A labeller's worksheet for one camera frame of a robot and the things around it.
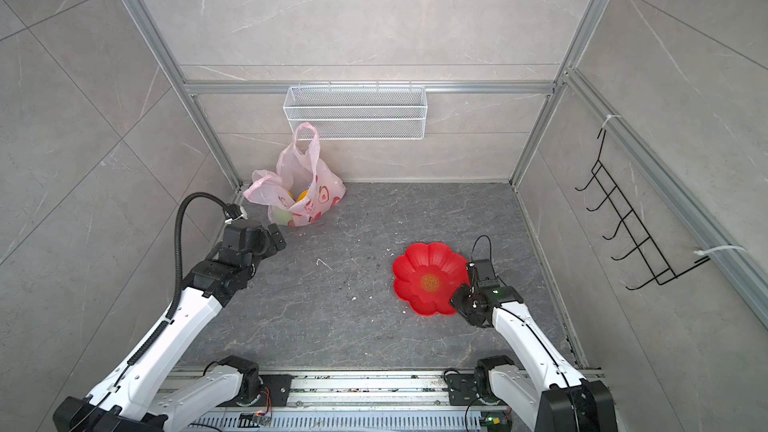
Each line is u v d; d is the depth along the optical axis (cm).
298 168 105
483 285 65
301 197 87
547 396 41
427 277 93
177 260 49
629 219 68
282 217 105
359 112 100
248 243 57
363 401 73
